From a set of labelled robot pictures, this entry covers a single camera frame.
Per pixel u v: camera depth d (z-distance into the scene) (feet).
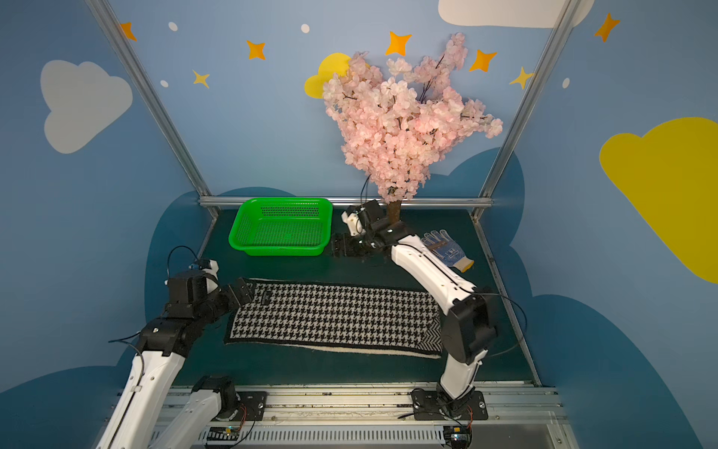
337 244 2.39
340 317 2.97
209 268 2.20
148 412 1.40
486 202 3.81
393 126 2.27
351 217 2.49
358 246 2.32
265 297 3.08
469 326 1.48
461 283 1.59
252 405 2.46
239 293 2.19
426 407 2.45
